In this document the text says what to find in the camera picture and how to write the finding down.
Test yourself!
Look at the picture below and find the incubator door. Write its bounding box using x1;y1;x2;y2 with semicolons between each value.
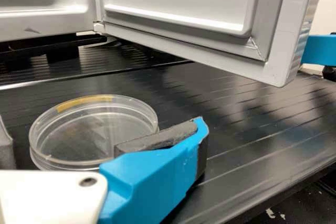
93;0;325;88

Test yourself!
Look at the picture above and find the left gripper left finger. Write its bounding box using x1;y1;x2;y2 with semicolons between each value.
0;115;18;171

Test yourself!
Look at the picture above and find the white incubator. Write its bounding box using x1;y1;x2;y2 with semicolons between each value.
0;0;104;44

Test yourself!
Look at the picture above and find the petri dish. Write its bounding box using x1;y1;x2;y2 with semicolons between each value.
28;94;160;172

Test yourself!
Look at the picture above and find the black platform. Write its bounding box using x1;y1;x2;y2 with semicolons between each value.
0;61;336;224
0;31;195;86

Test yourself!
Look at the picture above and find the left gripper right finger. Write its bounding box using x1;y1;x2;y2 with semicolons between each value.
98;115;210;224

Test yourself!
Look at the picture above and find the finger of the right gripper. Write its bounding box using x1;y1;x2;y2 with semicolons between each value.
301;32;336;66

